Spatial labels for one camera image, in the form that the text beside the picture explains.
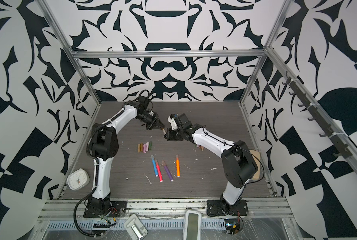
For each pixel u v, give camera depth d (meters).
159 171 0.86
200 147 0.60
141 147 0.96
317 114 0.55
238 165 0.46
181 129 0.69
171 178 0.83
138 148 0.94
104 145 0.58
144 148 0.94
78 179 0.81
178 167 0.87
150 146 0.96
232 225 0.71
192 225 0.67
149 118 0.85
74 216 0.68
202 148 0.60
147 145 0.96
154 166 0.87
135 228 0.68
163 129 0.89
